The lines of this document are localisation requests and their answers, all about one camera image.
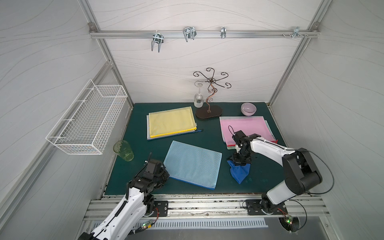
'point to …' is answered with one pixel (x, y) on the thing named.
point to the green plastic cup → (123, 148)
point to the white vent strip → (174, 223)
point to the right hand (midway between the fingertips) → (236, 163)
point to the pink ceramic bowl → (248, 109)
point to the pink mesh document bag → (258, 125)
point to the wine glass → (199, 99)
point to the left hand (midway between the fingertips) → (170, 175)
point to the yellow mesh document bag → (171, 122)
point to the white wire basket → (84, 127)
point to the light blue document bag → (193, 164)
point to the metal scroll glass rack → (206, 112)
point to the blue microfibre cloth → (239, 173)
